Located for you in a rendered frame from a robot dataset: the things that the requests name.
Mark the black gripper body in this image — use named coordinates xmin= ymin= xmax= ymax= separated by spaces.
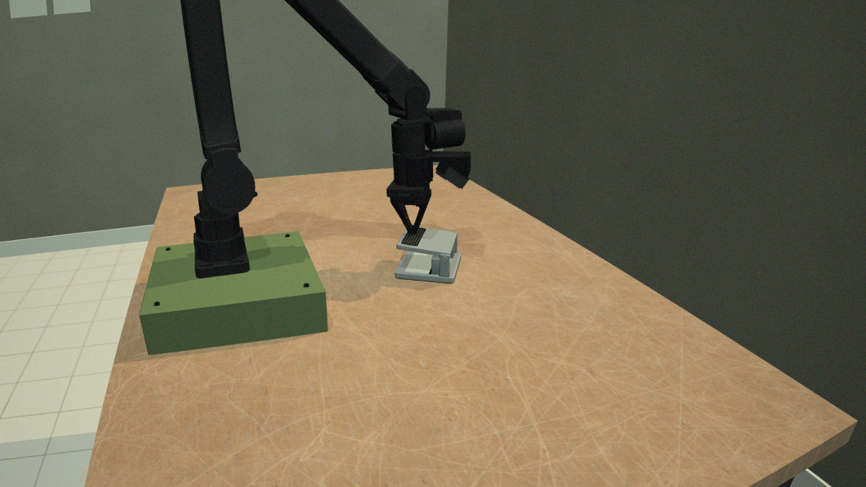
xmin=386 ymin=151 xmax=432 ymax=204

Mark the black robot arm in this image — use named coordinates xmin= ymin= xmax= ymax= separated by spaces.
xmin=181 ymin=0 xmax=471 ymax=278

